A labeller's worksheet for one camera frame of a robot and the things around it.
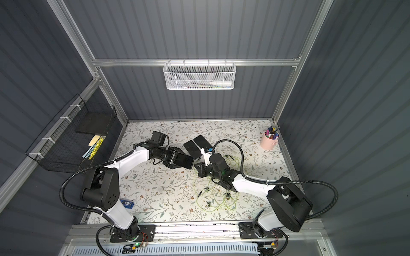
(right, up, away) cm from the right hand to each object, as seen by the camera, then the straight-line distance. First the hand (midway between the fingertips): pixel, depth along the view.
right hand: (196, 165), depth 82 cm
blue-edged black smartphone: (-4, +6, +20) cm, 22 cm away
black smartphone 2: (+2, +11, +26) cm, 28 cm away
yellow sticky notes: (-49, +13, -5) cm, 51 cm away
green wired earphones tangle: (+8, -19, +3) cm, 21 cm away
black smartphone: (-8, 0, +14) cm, 16 cm away
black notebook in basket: (-54, +22, 0) cm, 58 cm away
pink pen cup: (+43, +13, +14) cm, 47 cm away
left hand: (-5, +3, +4) cm, 7 cm away
